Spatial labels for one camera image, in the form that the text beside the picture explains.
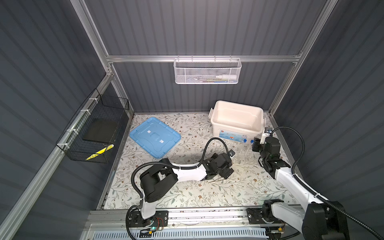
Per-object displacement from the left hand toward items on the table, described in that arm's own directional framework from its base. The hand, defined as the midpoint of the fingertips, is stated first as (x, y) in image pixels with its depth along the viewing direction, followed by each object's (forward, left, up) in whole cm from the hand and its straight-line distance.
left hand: (226, 163), depth 87 cm
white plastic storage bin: (+34, -15, -3) cm, 38 cm away
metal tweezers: (-8, +8, -7) cm, 13 cm away
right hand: (+8, -20, +11) cm, 25 cm away
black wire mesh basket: (+23, +70, +27) cm, 78 cm away
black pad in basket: (+11, +65, +22) cm, 69 cm away
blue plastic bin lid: (+26, +45, -7) cm, 53 cm away
